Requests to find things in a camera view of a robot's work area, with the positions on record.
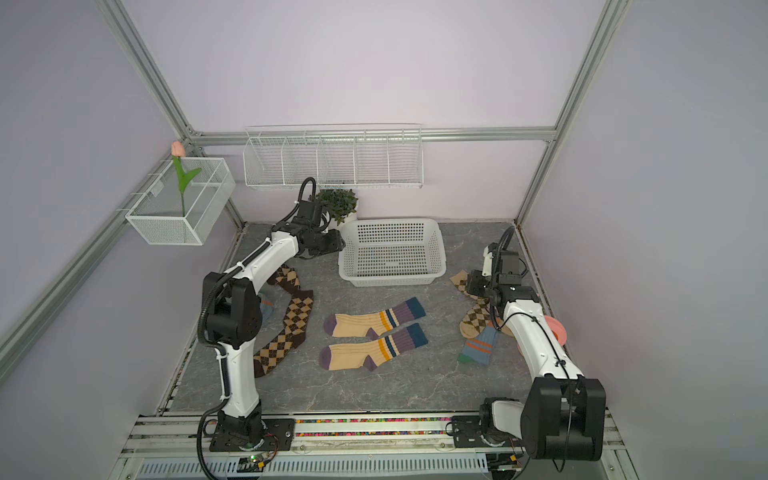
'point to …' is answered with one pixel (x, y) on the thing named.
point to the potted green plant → (340, 203)
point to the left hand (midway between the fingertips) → (341, 244)
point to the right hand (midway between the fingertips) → (476, 276)
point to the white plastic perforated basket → (391, 252)
